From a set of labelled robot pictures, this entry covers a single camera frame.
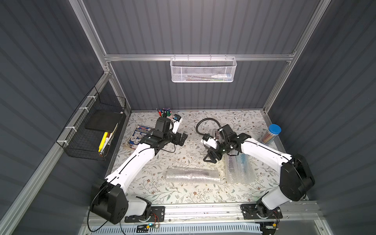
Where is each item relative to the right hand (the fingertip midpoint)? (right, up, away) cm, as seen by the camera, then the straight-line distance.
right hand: (209, 154), depth 82 cm
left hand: (-15, +12, -2) cm, 20 cm away
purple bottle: (-16, -11, 0) cm, 20 cm away
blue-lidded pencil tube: (+38, +14, +2) cm, 41 cm away
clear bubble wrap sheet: (-20, -9, +7) cm, 23 cm away
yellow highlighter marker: (-53, +9, -12) cm, 55 cm away
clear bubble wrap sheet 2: (+19, -9, 0) cm, 21 cm away
